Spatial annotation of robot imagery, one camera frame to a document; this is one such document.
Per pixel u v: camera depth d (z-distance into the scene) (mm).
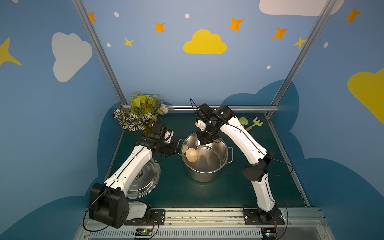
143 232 717
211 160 982
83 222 371
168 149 719
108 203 397
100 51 841
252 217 733
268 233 720
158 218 737
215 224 738
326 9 703
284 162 957
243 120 1188
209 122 540
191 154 947
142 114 909
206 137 666
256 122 1151
